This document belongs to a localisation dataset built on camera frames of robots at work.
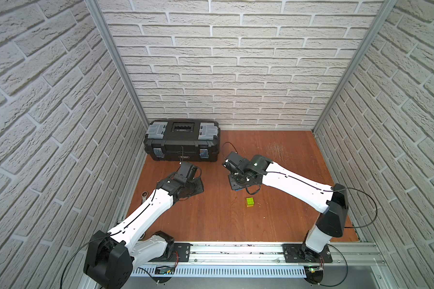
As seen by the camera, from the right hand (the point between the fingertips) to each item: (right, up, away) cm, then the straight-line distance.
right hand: (237, 182), depth 78 cm
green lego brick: (+7, -11, +7) cm, 15 cm away
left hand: (-15, -1, +4) cm, 16 cm away
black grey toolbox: (-28, +19, +15) cm, 37 cm away
